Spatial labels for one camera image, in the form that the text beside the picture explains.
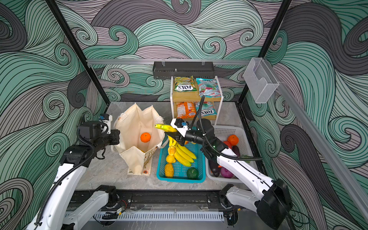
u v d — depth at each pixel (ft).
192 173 2.55
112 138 2.04
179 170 2.76
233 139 2.94
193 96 2.61
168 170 2.61
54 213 1.23
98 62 3.12
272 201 1.22
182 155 2.82
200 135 1.89
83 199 1.82
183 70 3.11
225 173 2.55
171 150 2.16
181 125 1.80
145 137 3.03
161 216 2.49
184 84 2.61
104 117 2.00
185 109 3.01
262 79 2.60
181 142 2.08
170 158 2.74
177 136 1.95
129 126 2.69
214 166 2.61
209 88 2.55
